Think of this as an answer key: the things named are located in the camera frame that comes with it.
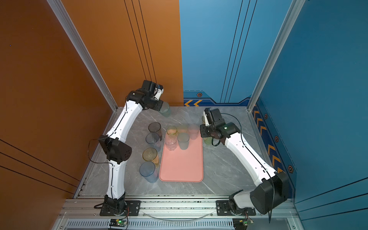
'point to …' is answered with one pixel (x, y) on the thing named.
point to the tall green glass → (208, 140)
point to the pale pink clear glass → (193, 131)
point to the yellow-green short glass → (182, 129)
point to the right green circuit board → (241, 224)
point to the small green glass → (171, 131)
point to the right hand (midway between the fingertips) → (203, 129)
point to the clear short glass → (170, 142)
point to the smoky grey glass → (155, 127)
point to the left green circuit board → (118, 223)
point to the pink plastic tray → (183, 165)
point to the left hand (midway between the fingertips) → (160, 102)
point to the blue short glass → (153, 139)
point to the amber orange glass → (150, 154)
